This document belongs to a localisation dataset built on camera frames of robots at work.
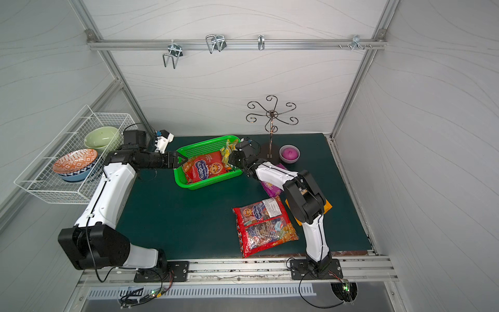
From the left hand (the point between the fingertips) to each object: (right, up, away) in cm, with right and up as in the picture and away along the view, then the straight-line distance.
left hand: (181, 159), depth 78 cm
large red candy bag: (+34, -28, +3) cm, 44 cm away
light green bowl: (-28, +8, -5) cm, 30 cm away
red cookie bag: (+3, -5, +23) cm, 24 cm away
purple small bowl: (+49, +2, +26) cm, 55 cm away
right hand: (+18, +2, +16) cm, 24 cm away
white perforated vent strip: (-21, -48, -8) cm, 53 cm away
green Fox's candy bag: (+18, +6, +15) cm, 24 cm away
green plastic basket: (+1, +6, +29) cm, 30 cm away
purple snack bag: (+38, -15, +13) cm, 43 cm away
